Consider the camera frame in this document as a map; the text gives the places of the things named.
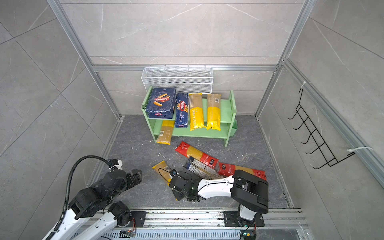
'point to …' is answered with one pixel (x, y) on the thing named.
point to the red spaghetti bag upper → (189, 151)
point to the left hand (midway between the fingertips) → (135, 172)
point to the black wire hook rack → (330, 159)
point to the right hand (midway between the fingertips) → (177, 188)
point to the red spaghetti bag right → (227, 170)
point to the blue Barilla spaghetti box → (181, 115)
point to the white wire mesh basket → (184, 79)
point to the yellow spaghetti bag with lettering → (196, 111)
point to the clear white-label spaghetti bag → (202, 169)
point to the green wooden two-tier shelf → (228, 126)
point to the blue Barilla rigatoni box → (161, 103)
